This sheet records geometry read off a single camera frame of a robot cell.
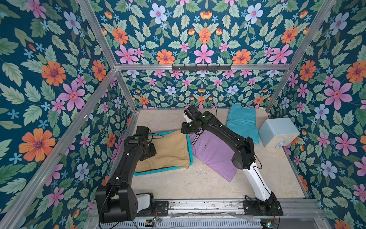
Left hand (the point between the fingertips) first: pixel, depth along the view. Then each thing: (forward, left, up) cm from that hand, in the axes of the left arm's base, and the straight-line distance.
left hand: (152, 152), depth 83 cm
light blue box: (+6, -74, +4) cm, 74 cm away
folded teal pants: (+27, -65, -10) cm, 71 cm away
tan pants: (+2, -11, -4) cm, 12 cm away
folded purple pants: (+1, -39, -10) cm, 40 cm away
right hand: (+13, -19, +3) cm, 23 cm away
